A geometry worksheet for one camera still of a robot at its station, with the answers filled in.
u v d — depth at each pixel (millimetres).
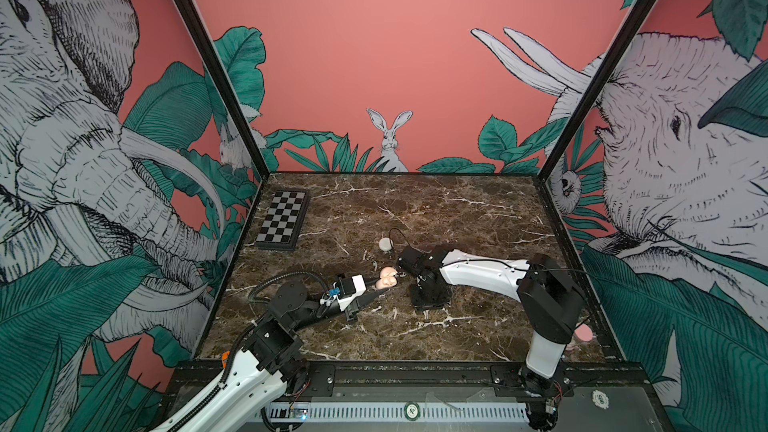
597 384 747
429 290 729
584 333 730
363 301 583
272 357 515
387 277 628
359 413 701
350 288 521
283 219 1012
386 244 1009
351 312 573
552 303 469
